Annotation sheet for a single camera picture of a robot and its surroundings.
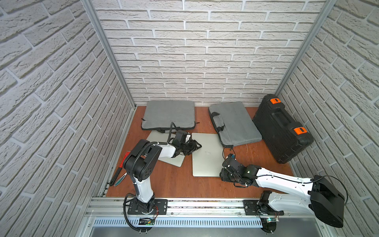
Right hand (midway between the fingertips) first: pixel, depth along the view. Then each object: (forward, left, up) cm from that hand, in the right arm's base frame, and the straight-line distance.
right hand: (223, 175), depth 83 cm
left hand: (+19, +11, +3) cm, 22 cm away
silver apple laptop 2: (+9, +8, +1) cm, 12 cm away
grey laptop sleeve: (+36, -15, 0) cm, 39 cm away
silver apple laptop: (+29, +40, +1) cm, 49 cm away
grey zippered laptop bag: (+47, +41, +4) cm, 62 cm away
